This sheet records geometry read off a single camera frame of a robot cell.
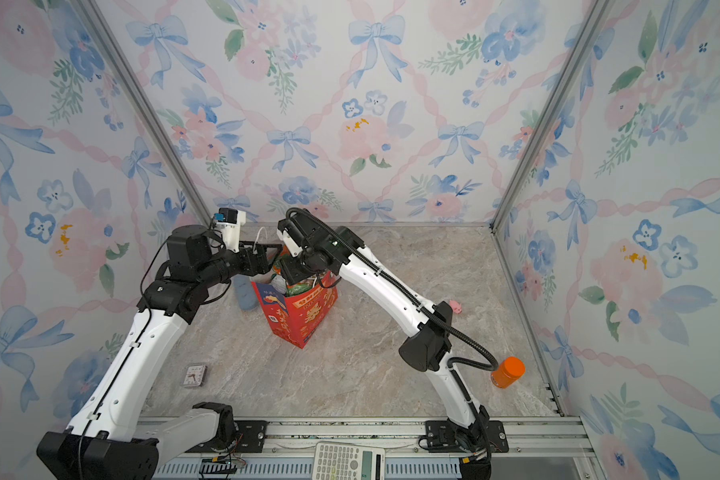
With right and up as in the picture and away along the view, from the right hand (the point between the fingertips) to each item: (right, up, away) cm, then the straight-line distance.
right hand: (292, 264), depth 77 cm
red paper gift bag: (+2, -13, 0) cm, 13 cm away
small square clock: (-28, -30, +5) cm, 41 cm away
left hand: (-4, +6, -6) cm, 9 cm away
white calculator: (+15, -46, -7) cm, 49 cm away
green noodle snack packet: (+2, -6, -1) cm, 6 cm away
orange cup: (+55, -27, -1) cm, 61 cm away
